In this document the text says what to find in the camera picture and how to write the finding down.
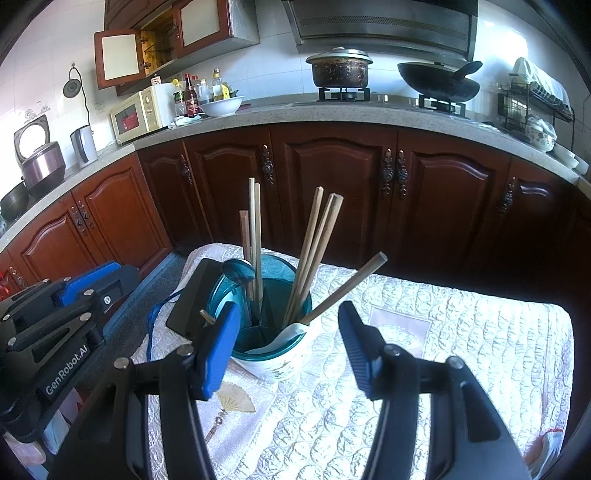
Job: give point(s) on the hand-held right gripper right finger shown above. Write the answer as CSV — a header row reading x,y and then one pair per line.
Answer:
x,y
364,364

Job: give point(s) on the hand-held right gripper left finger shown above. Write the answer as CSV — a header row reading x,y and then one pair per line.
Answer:
x,y
217,355

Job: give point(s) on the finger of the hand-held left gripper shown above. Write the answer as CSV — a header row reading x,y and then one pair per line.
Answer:
x,y
92,279
87,316

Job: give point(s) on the white floral teal-lined utensil holder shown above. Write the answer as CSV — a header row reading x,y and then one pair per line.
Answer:
x,y
272,369

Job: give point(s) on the white ceramic spoon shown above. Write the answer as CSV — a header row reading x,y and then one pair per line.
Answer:
x,y
293,333

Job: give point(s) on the metal spoon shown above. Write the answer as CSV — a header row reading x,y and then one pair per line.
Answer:
x,y
238,271

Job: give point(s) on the bundle of wooden chopsticks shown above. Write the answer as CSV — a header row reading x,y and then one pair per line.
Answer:
x,y
257,230

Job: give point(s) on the black phone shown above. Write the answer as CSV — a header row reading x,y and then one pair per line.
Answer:
x,y
189,304

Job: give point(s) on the white quilted satin cloth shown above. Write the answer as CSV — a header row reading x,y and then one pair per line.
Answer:
x,y
438,332

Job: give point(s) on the pale pink cloth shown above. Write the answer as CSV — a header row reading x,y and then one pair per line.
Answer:
x,y
25,454

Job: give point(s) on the black pot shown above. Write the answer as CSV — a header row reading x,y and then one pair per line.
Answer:
x,y
13,203

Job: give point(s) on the rice cooker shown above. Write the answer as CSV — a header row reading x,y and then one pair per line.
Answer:
x,y
44,166

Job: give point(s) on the white electric kettle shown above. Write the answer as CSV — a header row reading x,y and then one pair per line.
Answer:
x,y
84,147

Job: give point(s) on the cream microwave oven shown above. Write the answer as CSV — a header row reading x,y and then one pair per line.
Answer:
x,y
134,117

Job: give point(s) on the dark wooden base cabinets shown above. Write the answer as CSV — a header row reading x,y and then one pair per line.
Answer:
x,y
332,184

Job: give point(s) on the white rag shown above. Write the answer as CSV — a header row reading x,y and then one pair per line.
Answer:
x,y
184,121

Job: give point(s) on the dark round hanging utensil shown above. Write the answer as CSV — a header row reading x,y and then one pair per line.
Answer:
x,y
71,88

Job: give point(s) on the yellow-capped green bottle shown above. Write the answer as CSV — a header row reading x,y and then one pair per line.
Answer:
x,y
179,99

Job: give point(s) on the dark red-label sauce bottle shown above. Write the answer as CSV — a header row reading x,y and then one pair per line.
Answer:
x,y
191,97

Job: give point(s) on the large white bowl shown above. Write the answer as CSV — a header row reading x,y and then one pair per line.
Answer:
x,y
221,107

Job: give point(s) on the small clear bottle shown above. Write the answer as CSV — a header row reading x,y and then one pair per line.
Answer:
x,y
205,92

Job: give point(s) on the tall clear oil bottle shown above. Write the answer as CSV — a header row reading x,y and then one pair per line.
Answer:
x,y
217,85

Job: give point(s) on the grey stone kitchen countertop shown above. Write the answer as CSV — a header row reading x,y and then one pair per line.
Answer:
x,y
277,115

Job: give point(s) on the gas hob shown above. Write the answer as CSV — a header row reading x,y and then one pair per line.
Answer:
x,y
344,94

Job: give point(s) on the black wok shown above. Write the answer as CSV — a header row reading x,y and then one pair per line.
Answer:
x,y
434,85

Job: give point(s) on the floral ceramic bowl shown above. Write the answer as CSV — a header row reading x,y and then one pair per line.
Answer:
x,y
540,136

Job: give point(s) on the small white bowl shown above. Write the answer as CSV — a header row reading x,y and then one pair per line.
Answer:
x,y
582,165
567,157

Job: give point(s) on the stained cooking pot with lid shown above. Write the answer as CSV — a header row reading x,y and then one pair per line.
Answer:
x,y
341,71

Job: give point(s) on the black ladle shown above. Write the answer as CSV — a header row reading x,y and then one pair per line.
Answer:
x,y
468,70

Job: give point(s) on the white cloth cover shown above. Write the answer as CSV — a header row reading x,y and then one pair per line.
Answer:
x,y
538,76

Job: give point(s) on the steel range hood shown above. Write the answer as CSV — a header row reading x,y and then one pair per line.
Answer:
x,y
383,27

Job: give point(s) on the wooden glass-door wall cabinet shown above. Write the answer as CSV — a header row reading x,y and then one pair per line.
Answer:
x,y
203,21

